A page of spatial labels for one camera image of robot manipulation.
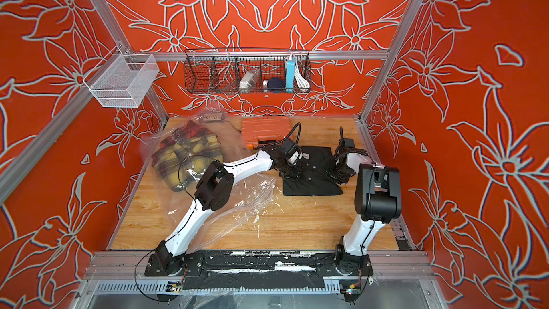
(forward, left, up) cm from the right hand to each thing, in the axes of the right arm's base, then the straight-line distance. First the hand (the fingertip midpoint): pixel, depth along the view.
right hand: (325, 174), depth 95 cm
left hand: (-2, +10, +1) cm, 10 cm away
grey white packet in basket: (+29, +35, +30) cm, 54 cm away
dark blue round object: (+31, +23, +27) cm, 47 cm away
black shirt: (-4, +6, +1) cm, 7 cm away
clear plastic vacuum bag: (-11, +33, +2) cm, 35 cm away
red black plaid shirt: (+23, +69, +4) cm, 73 cm away
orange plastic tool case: (+24, +29, +3) cm, 37 cm away
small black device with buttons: (+35, +59, +2) cm, 69 cm away
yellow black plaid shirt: (0, +64, +8) cm, 64 cm away
